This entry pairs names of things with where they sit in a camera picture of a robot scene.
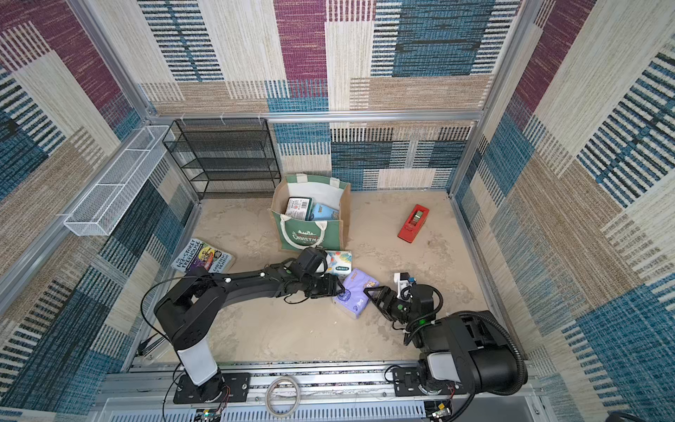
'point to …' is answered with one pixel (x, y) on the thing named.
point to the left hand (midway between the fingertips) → (341, 291)
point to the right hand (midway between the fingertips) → (370, 299)
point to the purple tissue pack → (355, 282)
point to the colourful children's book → (198, 253)
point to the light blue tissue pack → (322, 212)
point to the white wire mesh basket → (99, 211)
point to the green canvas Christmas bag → (296, 235)
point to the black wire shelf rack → (226, 157)
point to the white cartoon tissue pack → (339, 262)
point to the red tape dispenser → (413, 223)
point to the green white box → (300, 207)
